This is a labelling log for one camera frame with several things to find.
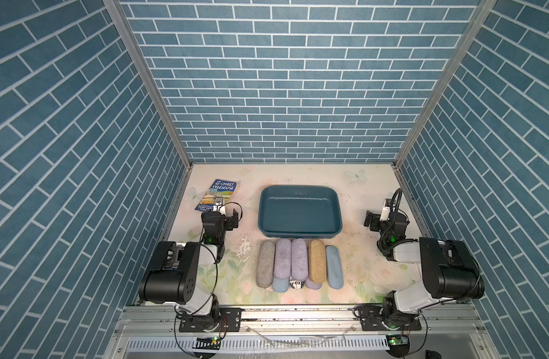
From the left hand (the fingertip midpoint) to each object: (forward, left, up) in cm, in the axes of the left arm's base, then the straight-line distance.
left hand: (227, 209), depth 93 cm
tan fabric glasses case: (-22, -36, -1) cm, 42 cm away
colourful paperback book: (+16, +7, -6) cm, 18 cm away
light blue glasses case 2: (-29, -23, -5) cm, 37 cm away
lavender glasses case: (-21, -30, -1) cm, 37 cm away
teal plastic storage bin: (+3, -31, -5) cm, 32 cm away
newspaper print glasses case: (-29, -28, -5) cm, 41 cm away
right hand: (-1, -66, -1) cm, 66 cm away
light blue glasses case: (-23, -43, -4) cm, 49 cm away
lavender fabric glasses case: (-23, -23, 0) cm, 33 cm away
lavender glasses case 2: (-29, -34, -5) cm, 45 cm away
